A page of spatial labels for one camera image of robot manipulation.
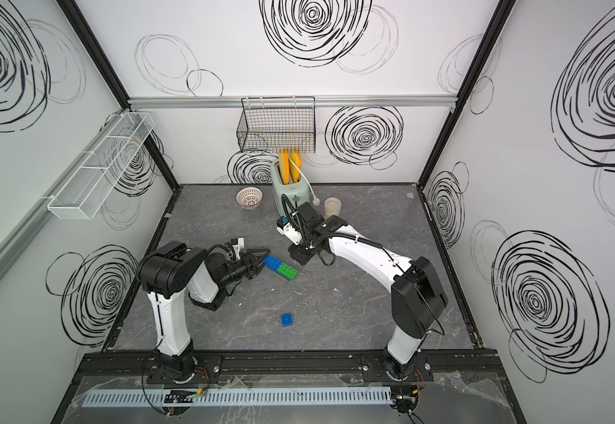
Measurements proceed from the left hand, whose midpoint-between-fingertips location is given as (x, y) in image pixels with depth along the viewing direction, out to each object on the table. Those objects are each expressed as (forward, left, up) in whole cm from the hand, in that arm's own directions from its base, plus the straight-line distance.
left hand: (269, 256), depth 90 cm
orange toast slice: (+33, -8, +16) cm, 37 cm away
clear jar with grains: (+20, -22, +4) cm, 30 cm away
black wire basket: (+41, +2, +26) cm, 48 cm away
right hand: (-2, -10, +7) cm, 12 cm away
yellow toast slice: (+31, -3, +14) cm, 34 cm away
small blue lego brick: (-19, -7, -5) cm, 21 cm away
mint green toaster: (+23, -8, +8) cm, 26 cm away
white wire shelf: (+4, +49, +26) cm, 56 cm away
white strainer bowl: (+30, +13, -3) cm, 33 cm away
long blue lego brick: (-3, -1, 0) cm, 3 cm away
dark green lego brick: (-6, -7, +1) cm, 9 cm away
